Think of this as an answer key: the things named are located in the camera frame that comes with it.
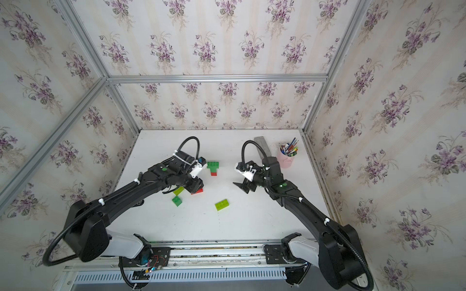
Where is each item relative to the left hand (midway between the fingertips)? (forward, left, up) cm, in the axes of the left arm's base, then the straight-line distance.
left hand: (201, 183), depth 83 cm
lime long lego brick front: (-7, -10, -9) cm, 15 cm away
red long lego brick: (0, +2, -8) cm, 8 cm away
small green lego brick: (-5, +13, -8) cm, 16 cm away
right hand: (+3, -20, +6) cm, 21 cm away
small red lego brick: (+10, -4, -9) cm, 15 cm away
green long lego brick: (+12, -4, -3) cm, 13 cm away
